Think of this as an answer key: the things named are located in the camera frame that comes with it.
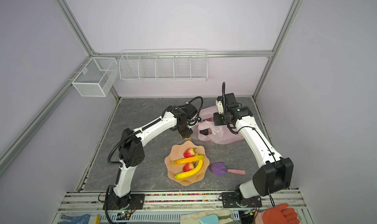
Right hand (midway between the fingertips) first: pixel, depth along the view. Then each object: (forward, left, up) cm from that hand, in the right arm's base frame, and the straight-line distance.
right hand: (218, 118), depth 81 cm
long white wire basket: (+39, +34, +9) cm, 52 cm away
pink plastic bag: (-10, +1, -1) cm, 10 cm away
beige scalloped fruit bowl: (-12, +24, -18) cm, 32 cm away
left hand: (-3, +19, -10) cm, 21 cm away
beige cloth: (-43, -1, -20) cm, 48 cm away
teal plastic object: (-45, +7, -19) cm, 49 cm away
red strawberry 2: (-21, +16, -16) cm, 31 cm away
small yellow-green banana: (-17, +17, -18) cm, 30 cm away
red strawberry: (-13, +16, -16) cm, 26 cm away
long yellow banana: (-24, +15, -17) cm, 33 cm away
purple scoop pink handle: (-22, -1, -19) cm, 29 cm away
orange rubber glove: (-43, -27, -18) cm, 54 cm away
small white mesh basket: (+30, +78, +5) cm, 84 cm away
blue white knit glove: (-44, +69, -21) cm, 85 cm away
